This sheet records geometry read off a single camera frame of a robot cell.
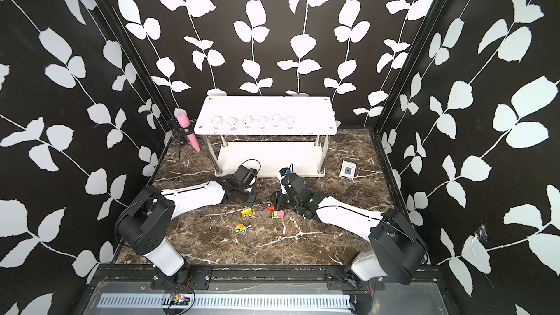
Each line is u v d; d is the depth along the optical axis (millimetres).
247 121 726
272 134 1185
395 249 425
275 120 732
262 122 728
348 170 1013
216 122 727
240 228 837
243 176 731
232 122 717
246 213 867
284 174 764
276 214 863
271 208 890
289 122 728
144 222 457
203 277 734
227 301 701
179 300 707
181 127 951
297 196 638
